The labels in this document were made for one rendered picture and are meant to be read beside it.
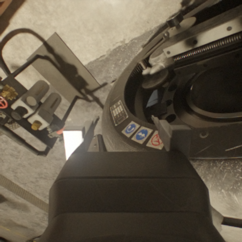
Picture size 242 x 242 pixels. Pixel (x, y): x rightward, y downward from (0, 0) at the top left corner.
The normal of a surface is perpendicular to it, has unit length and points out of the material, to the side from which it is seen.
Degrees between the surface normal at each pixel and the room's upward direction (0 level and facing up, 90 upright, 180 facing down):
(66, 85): 0
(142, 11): 0
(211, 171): 74
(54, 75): 0
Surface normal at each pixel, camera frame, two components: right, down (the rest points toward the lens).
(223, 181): -0.67, -0.20
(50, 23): -0.12, 0.65
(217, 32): -0.44, 0.75
